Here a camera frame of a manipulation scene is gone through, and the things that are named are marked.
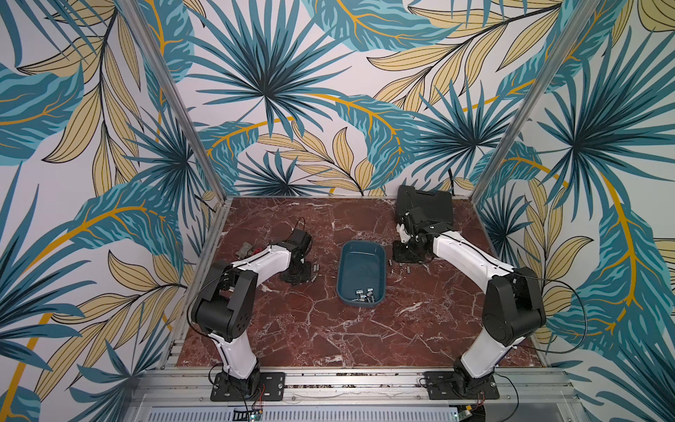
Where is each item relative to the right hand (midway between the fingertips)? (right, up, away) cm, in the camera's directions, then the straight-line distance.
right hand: (397, 255), depth 91 cm
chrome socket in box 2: (-10, -14, -1) cm, 18 cm away
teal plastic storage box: (-11, -5, +12) cm, 17 cm away
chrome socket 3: (+5, -6, +6) cm, 10 cm away
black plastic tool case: (+22, +19, +23) cm, 37 cm away
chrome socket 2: (-1, -6, +4) cm, 7 cm away
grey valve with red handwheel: (-55, +1, +8) cm, 55 cm away
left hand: (-34, -9, +2) cm, 35 cm away
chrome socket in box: (-9, -12, -1) cm, 15 cm away
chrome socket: (-1, -3, +7) cm, 7 cm away
